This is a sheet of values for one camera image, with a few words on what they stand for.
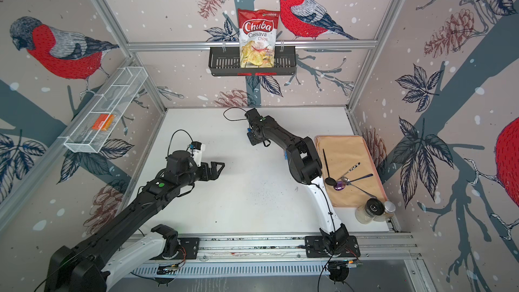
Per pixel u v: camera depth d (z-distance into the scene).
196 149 0.72
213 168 0.73
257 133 0.78
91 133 0.71
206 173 0.71
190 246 0.73
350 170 0.93
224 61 0.95
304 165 0.60
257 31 0.85
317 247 0.74
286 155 0.62
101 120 0.72
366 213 0.73
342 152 1.02
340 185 0.89
